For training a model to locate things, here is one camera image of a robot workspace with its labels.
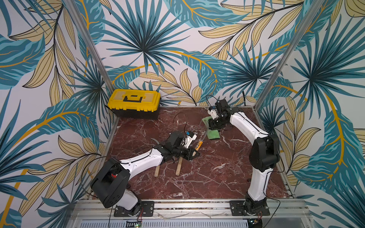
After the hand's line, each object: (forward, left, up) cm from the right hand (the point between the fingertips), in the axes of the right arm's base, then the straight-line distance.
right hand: (210, 126), depth 93 cm
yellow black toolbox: (+15, +50, +7) cm, 53 cm away
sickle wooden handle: (-24, +34, -11) cm, 44 cm away
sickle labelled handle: (-18, +10, +5) cm, 21 cm away
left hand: (-21, +10, +1) cm, 23 cm away
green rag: (-8, +1, +2) cm, 8 cm away
